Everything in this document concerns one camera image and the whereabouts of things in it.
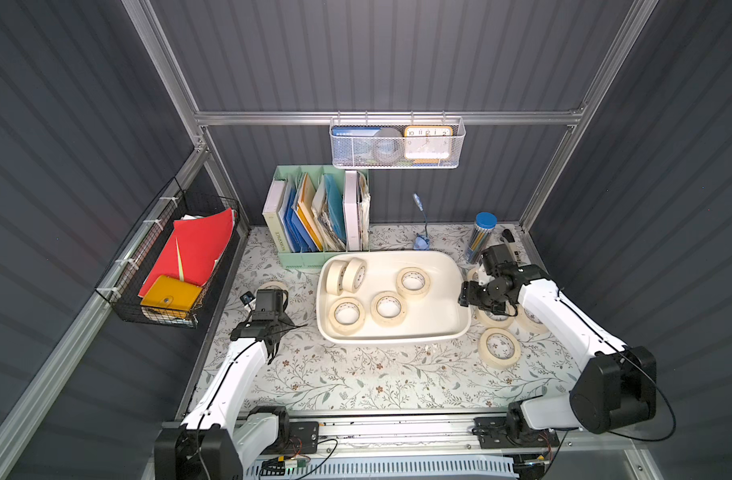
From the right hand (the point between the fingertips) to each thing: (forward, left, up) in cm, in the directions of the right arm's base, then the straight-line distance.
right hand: (477, 300), depth 85 cm
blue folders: (+22, +55, +2) cm, 59 cm away
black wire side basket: (-10, +82, +24) cm, 85 cm away
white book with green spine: (+22, +61, +13) cm, 66 cm away
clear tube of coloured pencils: (+26, -7, +6) cm, 27 cm away
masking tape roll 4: (-5, +38, -9) cm, 39 cm away
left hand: (-6, +58, -3) cm, 59 cm away
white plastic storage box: (+6, +24, -9) cm, 27 cm away
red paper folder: (+3, +75, +18) cm, 77 cm away
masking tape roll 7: (+11, +42, -1) cm, 44 cm away
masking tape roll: (-2, -6, -10) cm, 12 cm away
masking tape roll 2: (-14, -5, -11) cm, 18 cm away
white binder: (+26, +37, +11) cm, 46 cm away
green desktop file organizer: (+26, +44, +10) cm, 53 cm away
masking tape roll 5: (+14, +16, -12) cm, 24 cm away
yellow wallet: (-10, +74, +19) cm, 77 cm away
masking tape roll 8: (-2, +25, -10) cm, 27 cm away
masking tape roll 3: (+13, +66, -11) cm, 68 cm away
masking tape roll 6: (+10, +36, -2) cm, 38 cm away
